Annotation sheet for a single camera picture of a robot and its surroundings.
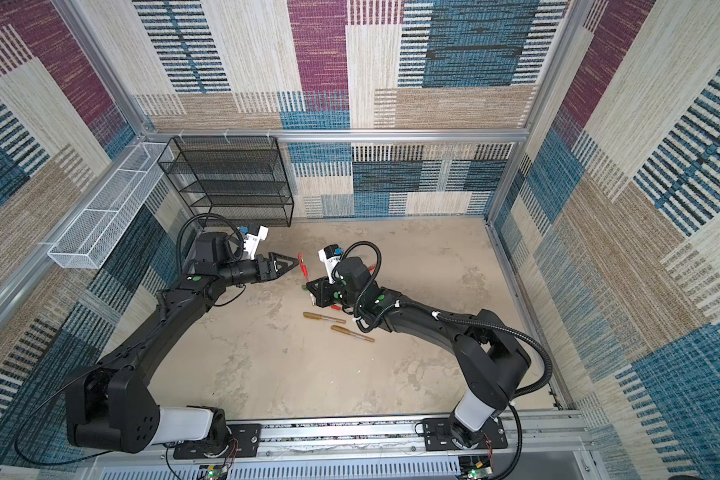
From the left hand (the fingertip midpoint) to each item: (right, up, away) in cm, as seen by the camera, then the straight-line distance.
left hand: (291, 260), depth 78 cm
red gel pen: (+2, -2, +3) cm, 4 cm away
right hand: (+4, -8, +2) cm, 9 cm away
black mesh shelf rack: (-29, +27, +31) cm, 51 cm away
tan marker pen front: (+15, -22, +12) cm, 29 cm away
